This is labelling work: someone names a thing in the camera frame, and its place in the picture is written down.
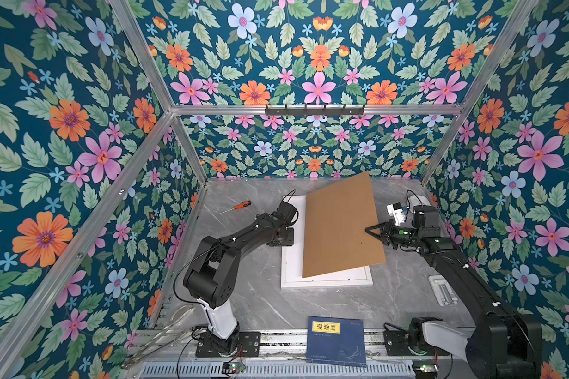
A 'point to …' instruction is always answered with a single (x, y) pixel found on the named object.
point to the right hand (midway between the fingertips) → (367, 228)
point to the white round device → (415, 200)
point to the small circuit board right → (426, 369)
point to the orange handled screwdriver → (237, 207)
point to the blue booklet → (336, 340)
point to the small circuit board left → (231, 367)
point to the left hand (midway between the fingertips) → (290, 235)
